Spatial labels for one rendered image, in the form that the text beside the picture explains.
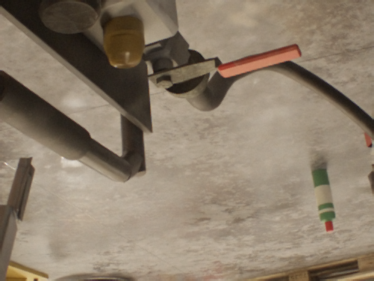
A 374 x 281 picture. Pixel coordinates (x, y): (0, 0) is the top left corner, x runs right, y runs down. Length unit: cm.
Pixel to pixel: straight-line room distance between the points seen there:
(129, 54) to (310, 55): 107
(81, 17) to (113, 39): 8
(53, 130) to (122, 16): 12
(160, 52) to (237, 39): 83
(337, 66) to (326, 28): 21
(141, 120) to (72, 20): 21
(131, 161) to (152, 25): 15
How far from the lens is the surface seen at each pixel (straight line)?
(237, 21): 137
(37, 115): 46
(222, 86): 78
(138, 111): 63
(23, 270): 358
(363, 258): 437
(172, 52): 61
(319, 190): 234
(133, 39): 52
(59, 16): 45
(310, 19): 141
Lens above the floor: 77
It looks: 24 degrees down
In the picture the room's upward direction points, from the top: 174 degrees clockwise
